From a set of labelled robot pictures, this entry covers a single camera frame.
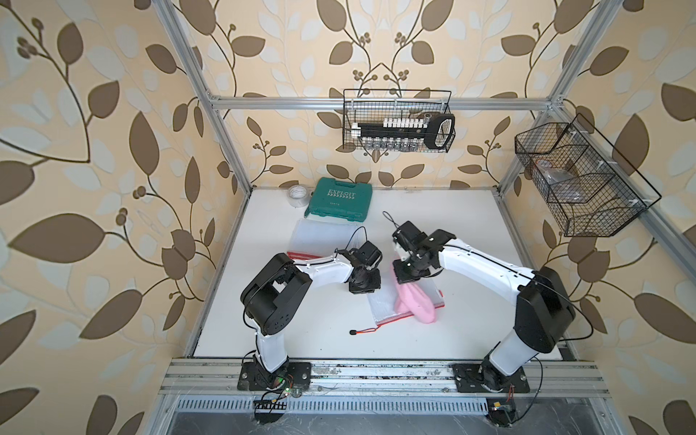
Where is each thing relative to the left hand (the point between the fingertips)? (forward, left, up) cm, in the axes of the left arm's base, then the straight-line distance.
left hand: (374, 285), depth 91 cm
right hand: (-1, -7, +7) cm, 10 cm away
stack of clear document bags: (+21, +21, -4) cm, 30 cm away
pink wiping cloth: (-7, -11, +7) cm, 15 cm away
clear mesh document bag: (-4, -3, -4) cm, 7 cm away
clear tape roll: (+42, +32, -1) cm, 53 cm away
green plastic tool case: (+36, +13, +3) cm, 38 cm away
